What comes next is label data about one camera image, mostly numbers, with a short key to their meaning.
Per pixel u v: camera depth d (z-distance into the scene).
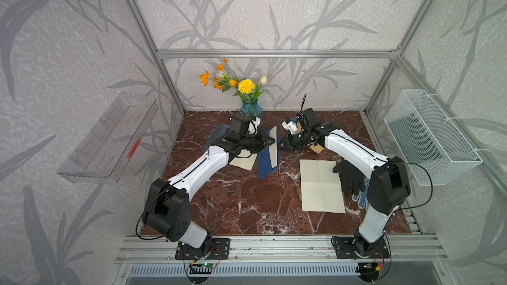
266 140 0.80
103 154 0.67
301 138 0.72
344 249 0.73
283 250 0.76
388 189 0.46
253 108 1.03
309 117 0.69
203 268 0.72
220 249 0.73
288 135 0.74
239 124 0.63
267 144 0.75
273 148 0.81
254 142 0.71
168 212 0.42
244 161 0.99
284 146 0.74
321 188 0.89
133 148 0.65
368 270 0.72
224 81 1.02
